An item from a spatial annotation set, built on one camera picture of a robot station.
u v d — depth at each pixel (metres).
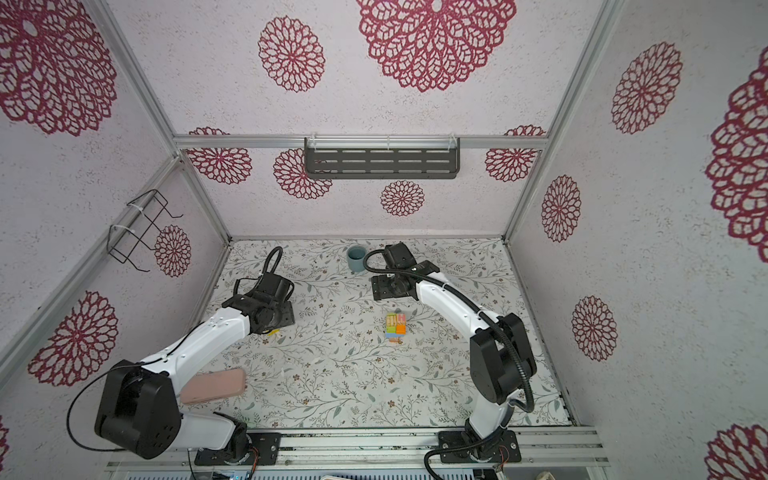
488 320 0.48
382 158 0.95
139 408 0.41
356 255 1.09
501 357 0.46
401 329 0.88
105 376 0.42
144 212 0.79
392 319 0.88
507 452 0.73
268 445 0.74
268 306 0.65
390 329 0.88
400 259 0.69
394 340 0.91
